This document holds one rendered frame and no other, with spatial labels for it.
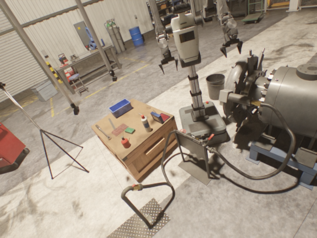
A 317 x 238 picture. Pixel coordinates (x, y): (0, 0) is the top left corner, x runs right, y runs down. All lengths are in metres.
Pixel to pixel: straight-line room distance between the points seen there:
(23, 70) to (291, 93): 9.15
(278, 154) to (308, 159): 0.22
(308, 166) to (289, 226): 0.51
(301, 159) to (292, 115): 0.42
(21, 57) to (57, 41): 1.66
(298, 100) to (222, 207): 1.12
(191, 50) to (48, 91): 5.93
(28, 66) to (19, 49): 0.75
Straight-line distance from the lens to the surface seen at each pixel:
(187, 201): 1.80
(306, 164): 1.82
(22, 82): 9.31
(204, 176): 1.90
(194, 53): 1.71
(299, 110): 1.61
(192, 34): 1.67
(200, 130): 1.99
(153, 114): 1.88
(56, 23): 9.22
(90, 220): 2.17
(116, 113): 2.32
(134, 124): 2.06
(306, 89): 1.61
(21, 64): 9.19
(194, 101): 1.98
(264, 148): 1.83
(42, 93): 6.84
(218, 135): 2.06
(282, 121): 1.51
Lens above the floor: 1.64
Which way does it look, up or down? 35 degrees down
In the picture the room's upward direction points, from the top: 20 degrees counter-clockwise
